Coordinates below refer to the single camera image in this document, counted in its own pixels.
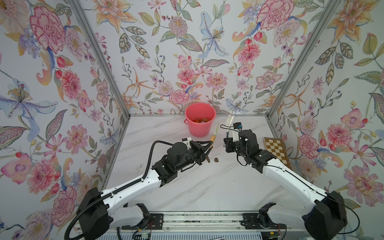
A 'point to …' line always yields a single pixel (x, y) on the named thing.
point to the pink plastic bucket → (199, 116)
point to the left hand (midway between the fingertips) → (217, 145)
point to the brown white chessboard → (276, 147)
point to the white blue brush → (228, 122)
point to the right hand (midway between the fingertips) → (224, 137)
